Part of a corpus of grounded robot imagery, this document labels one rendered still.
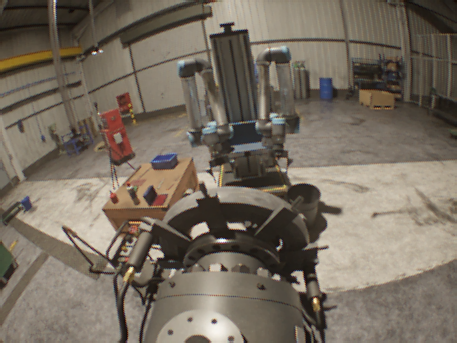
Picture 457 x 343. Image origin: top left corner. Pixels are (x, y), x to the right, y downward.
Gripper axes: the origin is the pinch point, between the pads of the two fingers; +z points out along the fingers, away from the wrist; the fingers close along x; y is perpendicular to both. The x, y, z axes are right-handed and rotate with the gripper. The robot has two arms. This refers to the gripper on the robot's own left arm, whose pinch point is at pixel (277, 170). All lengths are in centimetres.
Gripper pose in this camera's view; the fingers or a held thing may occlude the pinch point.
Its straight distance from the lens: 127.8
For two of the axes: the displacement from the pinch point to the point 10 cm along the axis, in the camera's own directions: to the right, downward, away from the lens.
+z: -0.3, 9.9, 1.2
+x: 9.8, 0.5, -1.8
